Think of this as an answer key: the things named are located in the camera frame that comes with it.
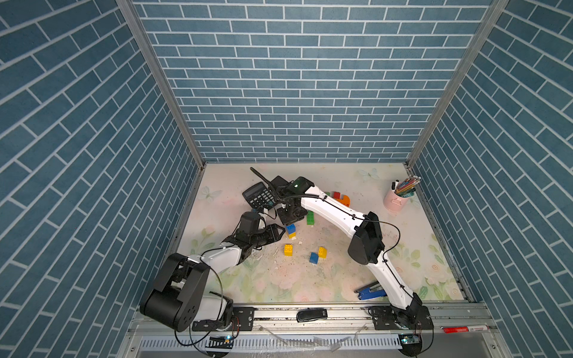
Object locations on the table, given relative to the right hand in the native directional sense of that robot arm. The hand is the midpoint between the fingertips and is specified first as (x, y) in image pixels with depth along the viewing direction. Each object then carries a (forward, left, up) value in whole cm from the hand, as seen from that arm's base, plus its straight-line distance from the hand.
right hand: (289, 222), depth 88 cm
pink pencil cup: (+15, -44, -1) cm, 47 cm away
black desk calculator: (+17, +16, -6) cm, 24 cm away
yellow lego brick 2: (-9, 0, -6) cm, 11 cm away
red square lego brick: (+20, -20, -6) cm, 29 cm away
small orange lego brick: (+19, -25, -7) cm, 32 cm away
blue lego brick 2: (-11, -11, -8) cm, 17 cm away
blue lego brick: (-2, -1, -3) cm, 3 cm away
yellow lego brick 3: (-8, -14, -8) cm, 18 cm away
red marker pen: (-31, -56, -9) cm, 65 cm away
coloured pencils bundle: (+18, -49, +4) cm, 52 cm away
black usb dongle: (-31, -10, -6) cm, 33 cm away
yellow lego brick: (-2, -1, -8) cm, 8 cm away
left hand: (-4, +1, -3) cm, 4 cm away
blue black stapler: (-21, -32, -8) cm, 39 cm away
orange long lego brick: (+17, -24, -6) cm, 30 cm away
